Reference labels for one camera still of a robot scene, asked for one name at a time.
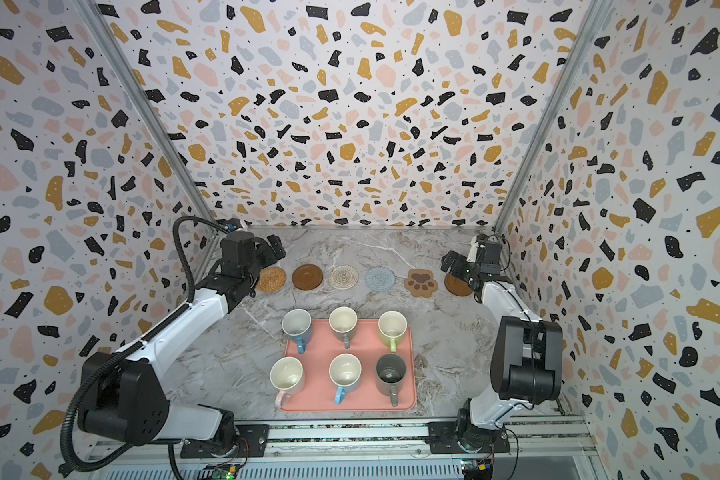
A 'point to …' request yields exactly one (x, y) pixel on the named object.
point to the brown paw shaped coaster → (420, 282)
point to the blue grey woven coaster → (380, 278)
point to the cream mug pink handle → (287, 377)
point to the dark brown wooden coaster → (307, 277)
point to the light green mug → (392, 326)
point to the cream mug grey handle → (343, 322)
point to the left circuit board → (226, 472)
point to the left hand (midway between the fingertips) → (270, 238)
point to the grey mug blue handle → (297, 325)
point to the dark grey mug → (391, 370)
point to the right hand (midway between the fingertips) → (456, 255)
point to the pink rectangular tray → (318, 391)
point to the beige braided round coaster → (343, 277)
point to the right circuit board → (477, 469)
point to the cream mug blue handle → (345, 370)
